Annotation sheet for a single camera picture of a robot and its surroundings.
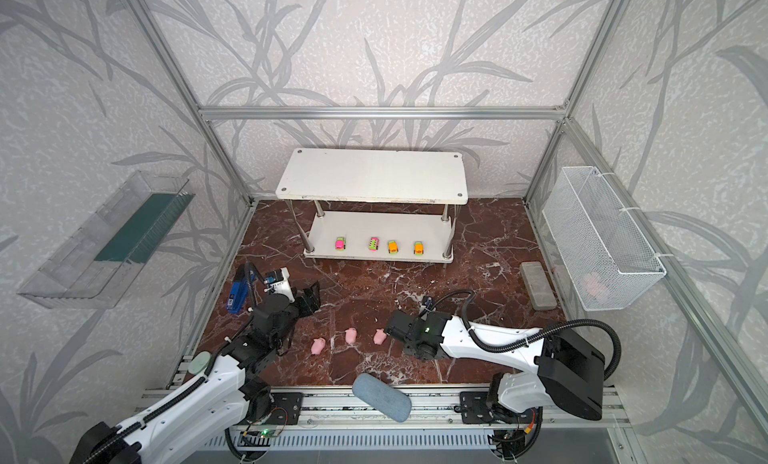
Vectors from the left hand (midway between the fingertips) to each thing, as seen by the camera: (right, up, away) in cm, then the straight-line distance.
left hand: (315, 277), depth 83 cm
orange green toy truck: (+21, +8, +12) cm, 26 cm away
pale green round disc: (-30, -22, -4) cm, 38 cm away
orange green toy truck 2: (+30, +7, +12) cm, 33 cm away
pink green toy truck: (+15, +8, +13) cm, 22 cm away
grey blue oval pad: (+22, -28, -11) cm, 37 cm away
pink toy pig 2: (+10, -17, +1) cm, 19 cm away
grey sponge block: (+68, -5, +10) cm, 69 cm away
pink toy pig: (+1, -19, -1) cm, 19 cm away
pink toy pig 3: (+18, -17, +1) cm, 25 cm away
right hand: (+28, -16, -1) cm, 32 cm away
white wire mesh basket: (+68, +8, -22) cm, 72 cm away
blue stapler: (-25, -1, +9) cm, 27 cm away
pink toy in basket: (+73, -1, -10) cm, 74 cm away
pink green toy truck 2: (+4, +8, +13) cm, 16 cm away
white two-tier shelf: (+18, +20, -8) cm, 28 cm away
